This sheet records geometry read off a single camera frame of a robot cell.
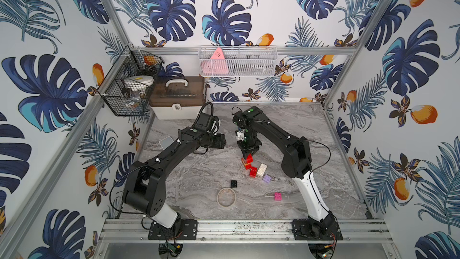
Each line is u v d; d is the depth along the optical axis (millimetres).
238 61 925
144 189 439
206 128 684
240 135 858
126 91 932
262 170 901
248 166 920
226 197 834
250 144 794
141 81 807
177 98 1002
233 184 856
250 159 864
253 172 904
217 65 901
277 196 818
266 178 878
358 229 765
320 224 637
